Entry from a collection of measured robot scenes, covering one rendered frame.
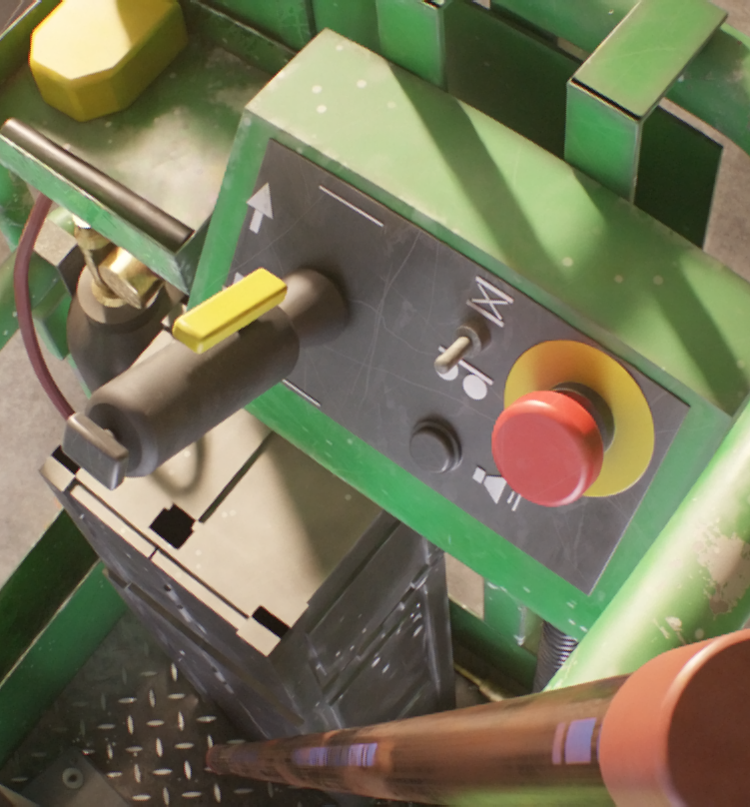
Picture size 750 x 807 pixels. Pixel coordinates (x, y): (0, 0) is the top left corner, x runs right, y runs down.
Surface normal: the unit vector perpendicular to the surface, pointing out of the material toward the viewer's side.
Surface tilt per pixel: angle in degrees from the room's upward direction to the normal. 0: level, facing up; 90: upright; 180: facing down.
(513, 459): 58
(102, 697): 0
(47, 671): 90
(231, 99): 0
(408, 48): 90
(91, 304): 15
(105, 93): 90
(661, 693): 74
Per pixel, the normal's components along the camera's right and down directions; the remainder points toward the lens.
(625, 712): -0.93, -0.36
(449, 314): -0.55, 0.42
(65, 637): 0.79, 0.54
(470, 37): -0.61, 0.74
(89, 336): -0.48, 0.18
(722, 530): -0.18, -0.47
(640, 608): -0.41, -0.59
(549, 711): -0.82, -0.58
